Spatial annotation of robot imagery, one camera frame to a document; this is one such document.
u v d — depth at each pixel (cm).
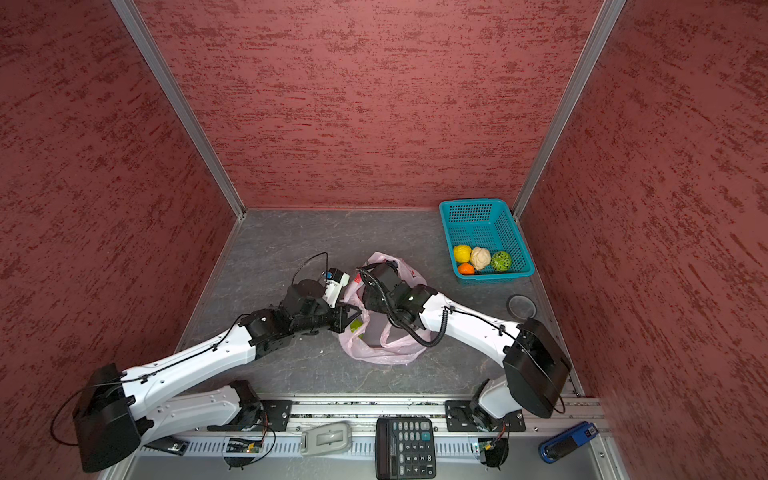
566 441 68
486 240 113
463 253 101
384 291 61
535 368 42
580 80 83
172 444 68
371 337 75
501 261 99
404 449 68
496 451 70
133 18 71
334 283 69
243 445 72
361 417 76
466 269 98
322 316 65
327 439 69
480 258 100
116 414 38
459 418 74
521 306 95
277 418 74
